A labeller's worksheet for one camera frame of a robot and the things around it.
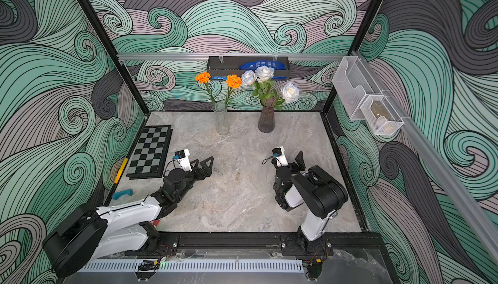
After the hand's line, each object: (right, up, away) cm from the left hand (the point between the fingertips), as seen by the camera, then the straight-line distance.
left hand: (206, 157), depth 82 cm
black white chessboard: (-32, -3, +14) cm, 35 cm away
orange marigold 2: (-2, +36, +4) cm, 36 cm away
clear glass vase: (+4, +16, +20) cm, 26 cm away
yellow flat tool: (-44, -8, +11) cm, 46 cm away
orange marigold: (+12, +34, +3) cm, 36 cm away
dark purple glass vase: (+29, +17, +21) cm, 39 cm away
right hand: (+41, 0, +5) cm, 41 cm away
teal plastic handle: (-37, -16, +4) cm, 40 cm away
